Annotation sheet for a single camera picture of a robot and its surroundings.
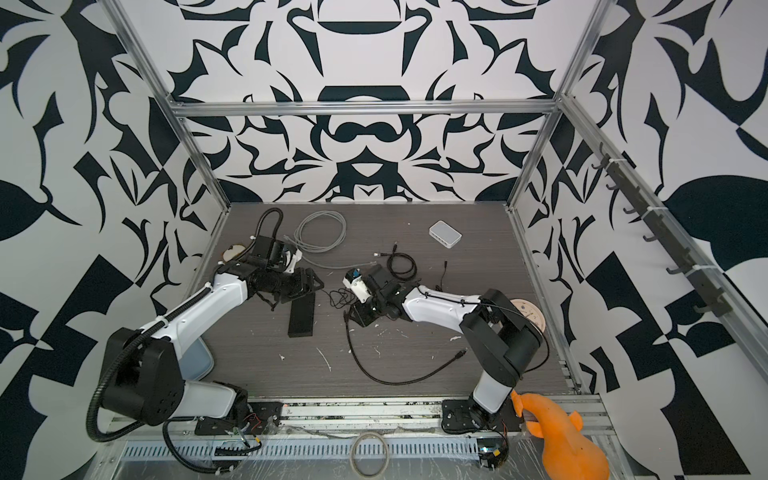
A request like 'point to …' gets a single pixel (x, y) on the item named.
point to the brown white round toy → (233, 251)
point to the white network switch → (445, 234)
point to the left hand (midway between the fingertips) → (316, 282)
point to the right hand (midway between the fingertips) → (352, 312)
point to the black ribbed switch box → (301, 316)
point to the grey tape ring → (351, 455)
